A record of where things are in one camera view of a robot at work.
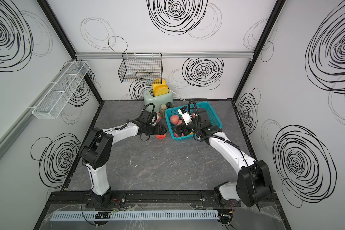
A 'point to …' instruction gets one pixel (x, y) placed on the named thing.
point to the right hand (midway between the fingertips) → (178, 124)
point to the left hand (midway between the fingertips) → (161, 131)
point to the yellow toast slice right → (161, 89)
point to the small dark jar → (169, 104)
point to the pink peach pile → (176, 135)
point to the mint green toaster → (149, 97)
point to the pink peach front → (179, 121)
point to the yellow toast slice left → (158, 82)
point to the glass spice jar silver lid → (163, 107)
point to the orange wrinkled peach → (161, 137)
